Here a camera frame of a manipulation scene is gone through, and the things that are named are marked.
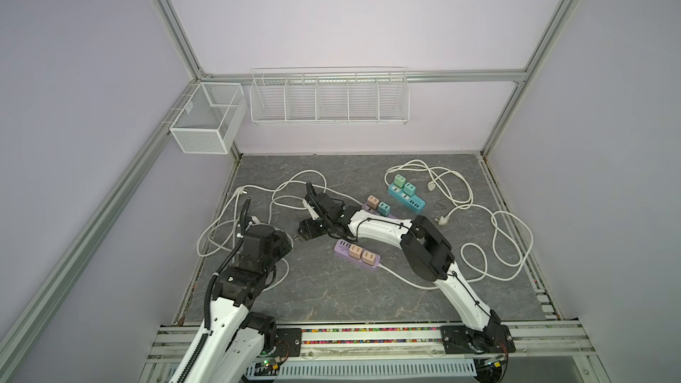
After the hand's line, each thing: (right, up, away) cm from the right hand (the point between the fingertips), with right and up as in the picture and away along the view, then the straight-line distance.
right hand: (305, 230), depth 93 cm
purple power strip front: (+13, -5, -5) cm, 15 cm away
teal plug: (+28, +7, +1) cm, 29 cm away
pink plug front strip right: (+22, -7, -11) cm, 25 cm away
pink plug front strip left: (+18, -5, -9) cm, 20 cm away
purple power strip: (+24, +7, +6) cm, 25 cm away
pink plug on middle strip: (+24, +10, +3) cm, 26 cm away
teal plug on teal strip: (+39, +14, +7) cm, 42 cm away
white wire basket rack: (+9, +49, +4) cm, 50 cm away
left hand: (-3, 0, -16) cm, 16 cm away
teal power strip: (+37, +13, +10) cm, 40 cm away
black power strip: (+3, +2, -10) cm, 10 cm away
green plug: (+35, +17, +9) cm, 40 cm away
